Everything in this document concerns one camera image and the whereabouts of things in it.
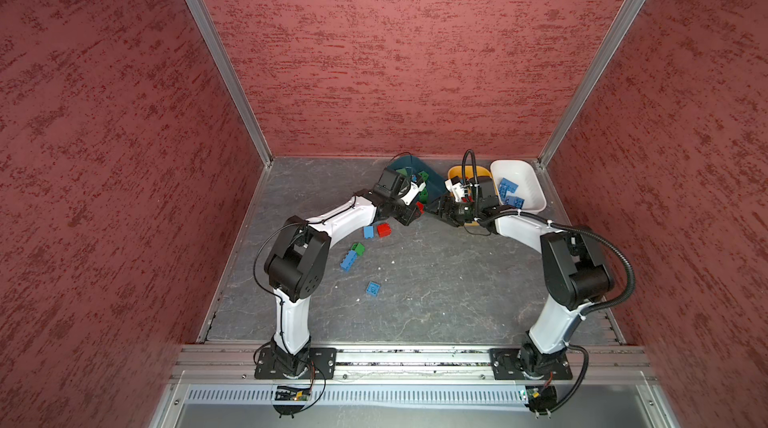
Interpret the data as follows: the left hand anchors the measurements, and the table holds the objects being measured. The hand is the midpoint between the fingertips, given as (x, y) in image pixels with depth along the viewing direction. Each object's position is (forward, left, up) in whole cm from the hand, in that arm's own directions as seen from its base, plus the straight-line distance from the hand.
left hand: (415, 215), depth 93 cm
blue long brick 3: (+19, -36, -7) cm, 41 cm away
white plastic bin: (+25, -44, -7) cm, 51 cm away
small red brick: (0, -2, +5) cm, 5 cm away
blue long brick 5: (+11, -37, -8) cm, 40 cm away
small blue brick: (-2, +15, -7) cm, 17 cm away
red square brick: (0, +10, -9) cm, 14 cm away
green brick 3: (+12, -4, -5) cm, 13 cm away
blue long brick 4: (+15, -34, -7) cm, 38 cm away
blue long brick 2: (-21, +13, -8) cm, 26 cm away
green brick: (-8, +18, -7) cm, 21 cm away
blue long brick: (-12, +20, -7) cm, 25 cm away
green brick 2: (+23, -5, -7) cm, 25 cm away
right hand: (-1, -4, +1) cm, 4 cm away
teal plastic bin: (+18, -9, -8) cm, 22 cm away
